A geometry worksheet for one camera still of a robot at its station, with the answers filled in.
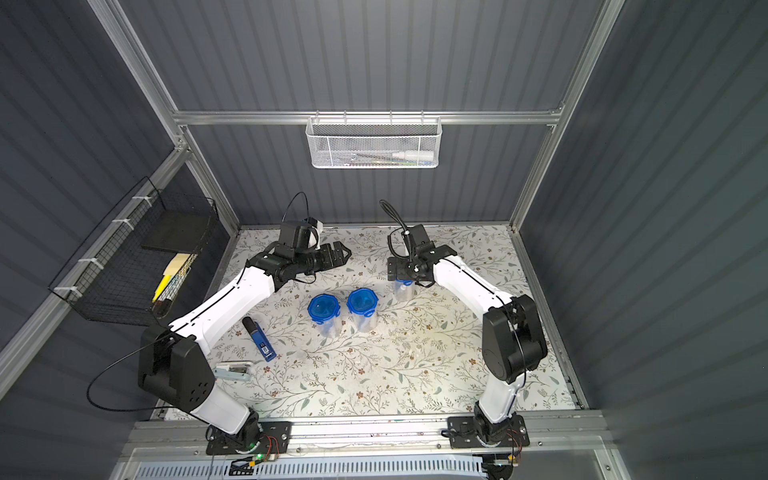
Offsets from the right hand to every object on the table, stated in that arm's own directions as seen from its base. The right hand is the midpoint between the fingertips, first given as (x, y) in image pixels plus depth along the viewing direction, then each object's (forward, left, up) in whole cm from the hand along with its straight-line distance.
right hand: (406, 269), depth 90 cm
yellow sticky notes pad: (-8, +59, +13) cm, 61 cm away
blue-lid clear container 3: (-11, +13, -3) cm, 17 cm away
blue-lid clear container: (-3, 0, -7) cm, 8 cm away
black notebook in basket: (+2, +63, +15) cm, 64 cm away
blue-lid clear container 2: (-12, +24, -4) cm, 27 cm away
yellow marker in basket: (-15, +60, +13) cm, 63 cm away
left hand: (-2, +17, +8) cm, 19 cm away
